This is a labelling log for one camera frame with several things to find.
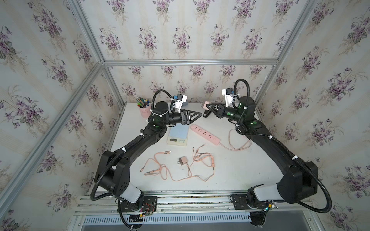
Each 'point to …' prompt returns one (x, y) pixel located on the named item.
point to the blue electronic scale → (178, 134)
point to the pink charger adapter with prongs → (182, 160)
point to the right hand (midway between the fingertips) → (211, 106)
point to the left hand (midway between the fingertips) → (200, 115)
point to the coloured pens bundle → (142, 103)
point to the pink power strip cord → (229, 138)
